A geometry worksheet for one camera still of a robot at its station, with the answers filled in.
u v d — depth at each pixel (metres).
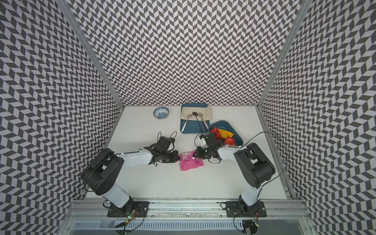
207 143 0.80
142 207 0.73
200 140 0.88
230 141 0.93
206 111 1.14
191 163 0.86
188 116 1.11
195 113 1.15
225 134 0.97
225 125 1.02
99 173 0.45
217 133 0.98
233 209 0.73
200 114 1.15
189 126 1.07
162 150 0.73
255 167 0.47
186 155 0.91
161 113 1.14
